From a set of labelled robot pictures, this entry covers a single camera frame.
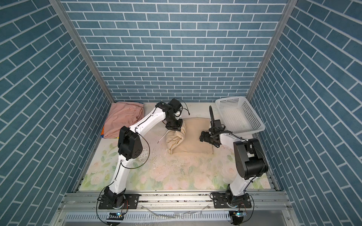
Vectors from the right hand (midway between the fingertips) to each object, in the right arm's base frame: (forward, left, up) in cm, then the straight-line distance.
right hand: (204, 137), depth 97 cm
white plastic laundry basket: (+26, -28, -4) cm, 38 cm away
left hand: (0, +16, +8) cm, 18 cm away
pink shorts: (+11, +61, +7) cm, 63 cm away
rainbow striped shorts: (-4, +71, +3) cm, 71 cm away
